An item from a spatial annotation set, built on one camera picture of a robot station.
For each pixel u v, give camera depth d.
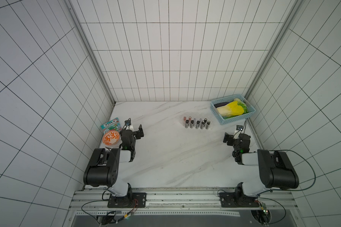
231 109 1.04
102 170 0.45
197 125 1.00
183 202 0.73
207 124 0.98
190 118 1.00
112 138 0.95
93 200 0.63
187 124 0.98
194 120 1.00
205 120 0.98
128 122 0.79
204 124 0.98
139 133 0.84
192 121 0.99
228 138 0.85
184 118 1.00
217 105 1.11
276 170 0.46
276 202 0.64
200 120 0.99
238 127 0.81
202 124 0.98
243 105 1.07
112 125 1.03
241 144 0.73
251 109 1.06
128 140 0.70
